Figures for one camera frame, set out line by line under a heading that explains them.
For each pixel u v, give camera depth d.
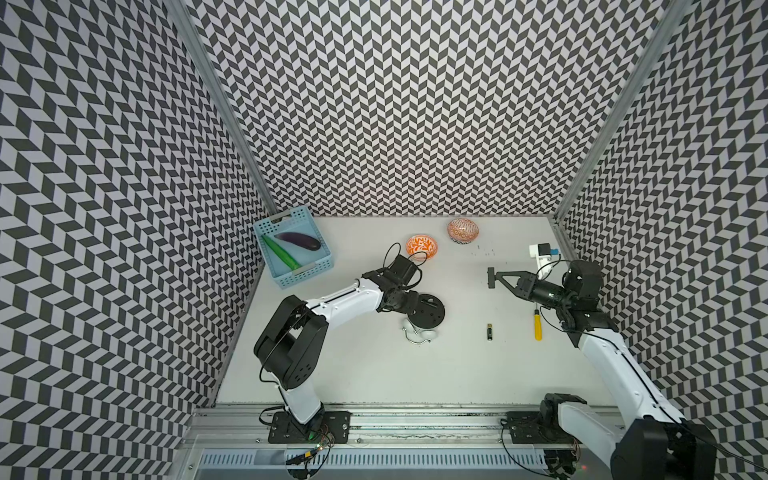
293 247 1.15
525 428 0.73
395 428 0.75
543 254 0.70
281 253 1.08
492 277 0.76
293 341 0.47
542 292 0.69
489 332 0.89
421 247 1.08
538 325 0.91
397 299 0.67
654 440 0.39
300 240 1.15
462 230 1.12
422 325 0.87
